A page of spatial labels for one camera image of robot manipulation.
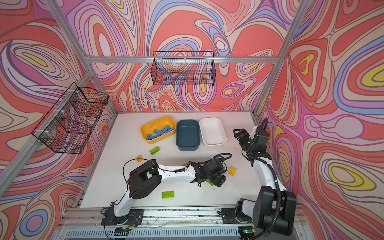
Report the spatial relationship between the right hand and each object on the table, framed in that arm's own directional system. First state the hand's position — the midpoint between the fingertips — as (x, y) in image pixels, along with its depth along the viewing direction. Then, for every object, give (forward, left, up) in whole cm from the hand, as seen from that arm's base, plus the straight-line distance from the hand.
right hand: (236, 136), depth 86 cm
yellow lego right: (-15, +3, -13) cm, 21 cm away
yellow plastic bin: (+19, +58, -13) cm, 62 cm away
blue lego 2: (+10, +55, -12) cm, 58 cm away
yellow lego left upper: (-4, +60, -14) cm, 62 cm away
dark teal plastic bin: (+13, +29, -14) cm, 35 cm away
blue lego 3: (+16, +51, -15) cm, 55 cm away
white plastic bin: (+15, +11, -14) cm, 23 cm away
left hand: (-18, +9, -14) cm, 25 cm away
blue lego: (+18, +46, -14) cm, 51 cm away
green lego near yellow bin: (0, +51, -13) cm, 52 cm away
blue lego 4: (+10, +52, -12) cm, 55 cm away
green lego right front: (-24, +17, -9) cm, 30 cm away
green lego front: (-27, +40, -15) cm, 50 cm away
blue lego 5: (+16, +42, -12) cm, 46 cm away
